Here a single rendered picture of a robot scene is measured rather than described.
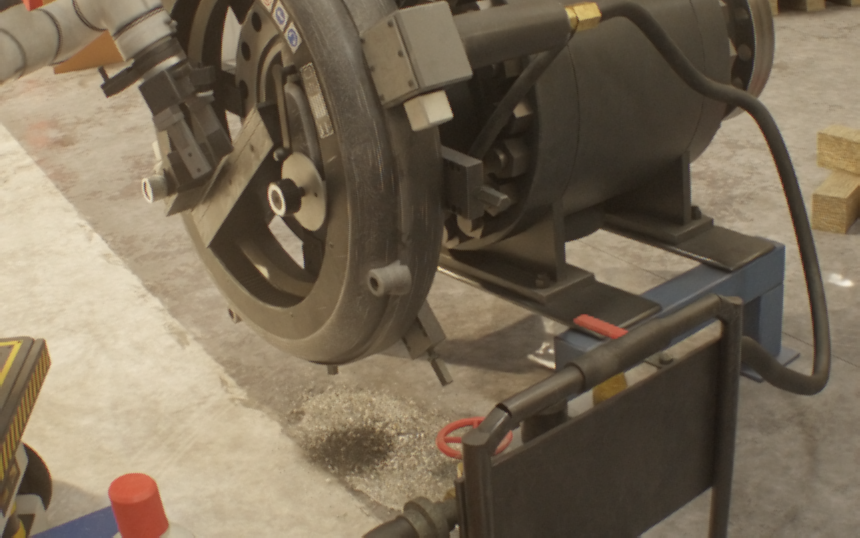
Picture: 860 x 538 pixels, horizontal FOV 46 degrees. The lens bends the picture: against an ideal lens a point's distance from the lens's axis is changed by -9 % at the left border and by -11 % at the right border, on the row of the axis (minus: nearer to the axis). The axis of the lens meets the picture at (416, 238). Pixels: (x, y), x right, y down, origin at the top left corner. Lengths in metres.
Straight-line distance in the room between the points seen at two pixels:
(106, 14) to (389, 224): 0.49
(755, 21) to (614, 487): 1.29
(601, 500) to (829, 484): 0.77
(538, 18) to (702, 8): 0.58
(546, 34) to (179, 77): 0.49
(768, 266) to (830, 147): 0.98
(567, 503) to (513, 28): 0.64
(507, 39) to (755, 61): 0.90
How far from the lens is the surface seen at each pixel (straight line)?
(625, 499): 1.19
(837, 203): 2.84
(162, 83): 1.50
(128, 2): 1.53
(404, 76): 1.36
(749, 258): 2.04
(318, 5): 1.47
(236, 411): 2.20
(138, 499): 0.67
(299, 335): 1.74
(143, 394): 2.33
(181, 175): 1.83
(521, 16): 1.48
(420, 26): 1.36
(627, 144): 1.90
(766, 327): 2.15
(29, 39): 1.51
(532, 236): 1.91
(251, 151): 1.65
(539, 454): 1.05
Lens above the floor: 1.05
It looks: 21 degrees down
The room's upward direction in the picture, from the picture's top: 6 degrees counter-clockwise
